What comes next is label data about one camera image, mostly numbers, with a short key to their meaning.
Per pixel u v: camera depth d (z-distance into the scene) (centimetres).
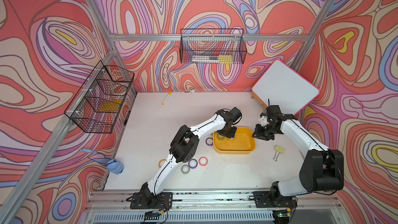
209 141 94
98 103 68
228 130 81
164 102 113
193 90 119
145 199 65
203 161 86
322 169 43
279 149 90
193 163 85
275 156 88
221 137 93
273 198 67
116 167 79
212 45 96
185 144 58
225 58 82
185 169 83
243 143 93
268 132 71
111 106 72
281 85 104
